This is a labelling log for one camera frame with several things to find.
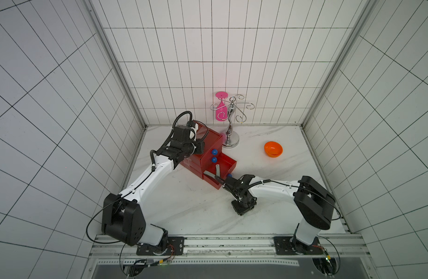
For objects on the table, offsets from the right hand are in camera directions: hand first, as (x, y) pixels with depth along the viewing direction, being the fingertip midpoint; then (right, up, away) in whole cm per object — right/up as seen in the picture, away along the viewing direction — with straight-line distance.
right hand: (239, 208), depth 85 cm
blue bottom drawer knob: (-4, +15, +6) cm, 17 cm away
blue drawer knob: (-13, +24, +3) cm, 27 cm away
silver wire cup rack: (-2, +34, +28) cm, 44 cm away
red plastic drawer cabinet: (-13, +34, -1) cm, 36 cm away
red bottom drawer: (-4, +20, +13) cm, 24 cm away
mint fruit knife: (-15, +16, +8) cm, 23 cm away
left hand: (-18, +31, -1) cm, 36 cm away
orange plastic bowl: (+24, +28, +19) cm, 41 cm away
